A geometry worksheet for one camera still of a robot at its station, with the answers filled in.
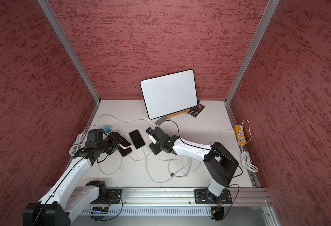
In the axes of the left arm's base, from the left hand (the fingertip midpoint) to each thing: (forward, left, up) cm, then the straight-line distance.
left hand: (122, 142), depth 83 cm
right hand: (-1, -19, -5) cm, 20 cm away
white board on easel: (+36, -27, +6) cm, 45 cm away
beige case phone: (0, -1, -2) cm, 2 cm away
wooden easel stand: (+31, -42, -8) cm, 53 cm away
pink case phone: (-1, +1, -12) cm, 12 cm away
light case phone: (+8, -6, -10) cm, 14 cm away
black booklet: (+33, -49, -10) cm, 60 cm away
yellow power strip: (+10, -78, -8) cm, 79 cm away
